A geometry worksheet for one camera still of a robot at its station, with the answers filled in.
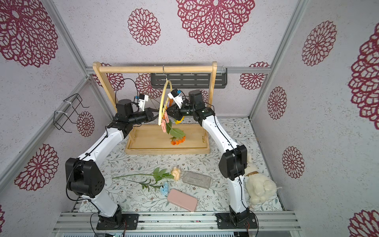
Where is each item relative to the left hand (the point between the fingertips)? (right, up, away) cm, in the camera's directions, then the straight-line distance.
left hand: (162, 112), depth 79 cm
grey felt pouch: (+19, -38, +6) cm, 43 cm away
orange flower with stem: (+9, -13, +2) cm, 16 cm away
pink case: (+11, -48, +1) cm, 49 cm away
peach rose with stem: (-4, -36, +11) cm, 38 cm away
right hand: (+1, +1, -2) cm, 3 cm away
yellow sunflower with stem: (+8, -5, +11) cm, 14 cm away
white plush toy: (+51, -39, -4) cm, 65 cm away
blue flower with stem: (+1, -41, +1) cm, 41 cm away
